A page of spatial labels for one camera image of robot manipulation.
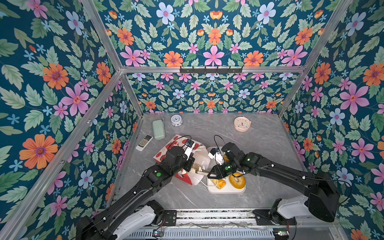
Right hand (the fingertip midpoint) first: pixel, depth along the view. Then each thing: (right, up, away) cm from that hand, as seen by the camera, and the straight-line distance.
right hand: (209, 175), depth 74 cm
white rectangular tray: (+11, -11, +9) cm, 18 cm away
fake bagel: (+17, -7, +11) cm, 21 cm away
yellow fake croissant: (+7, +9, -8) cm, 14 cm away
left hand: (-7, +12, 0) cm, 14 cm away
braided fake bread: (+6, -7, +7) cm, 12 cm away
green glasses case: (-36, +22, +35) cm, 55 cm away
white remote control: (-43, +13, +27) cm, 53 cm away
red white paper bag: (-7, -1, +3) cm, 8 cm away
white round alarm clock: (-23, +29, +38) cm, 53 cm away
